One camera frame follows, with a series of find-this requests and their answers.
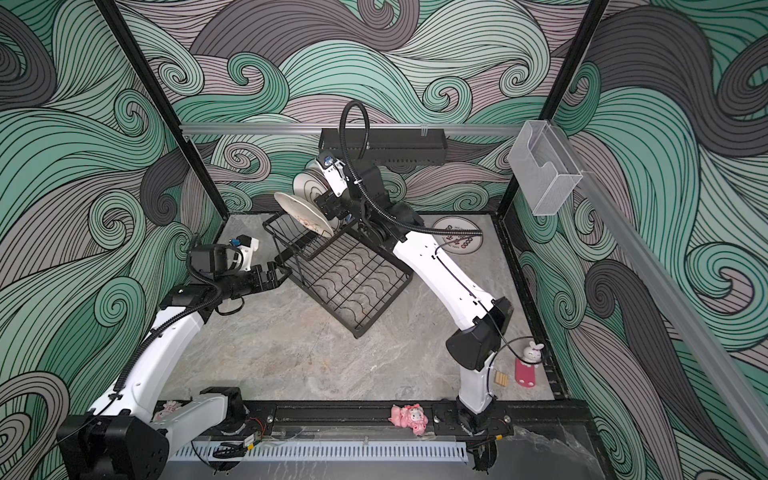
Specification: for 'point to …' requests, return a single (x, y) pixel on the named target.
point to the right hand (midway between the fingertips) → (337, 180)
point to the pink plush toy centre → (409, 416)
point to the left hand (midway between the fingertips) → (280, 271)
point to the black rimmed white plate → (309, 185)
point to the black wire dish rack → (350, 276)
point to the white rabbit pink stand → (525, 374)
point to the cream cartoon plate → (305, 213)
